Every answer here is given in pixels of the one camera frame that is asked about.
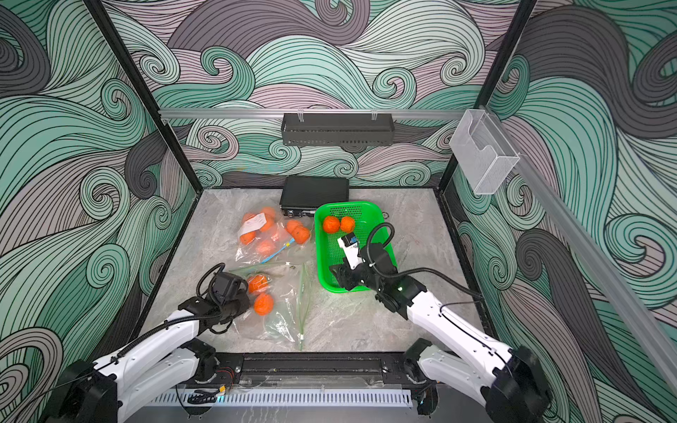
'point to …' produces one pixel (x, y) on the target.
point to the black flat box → (301, 195)
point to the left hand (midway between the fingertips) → (248, 299)
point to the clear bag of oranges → (264, 235)
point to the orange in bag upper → (256, 283)
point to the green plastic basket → (369, 228)
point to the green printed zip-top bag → (290, 287)
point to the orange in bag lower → (263, 303)
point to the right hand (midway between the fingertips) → (334, 270)
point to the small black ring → (388, 216)
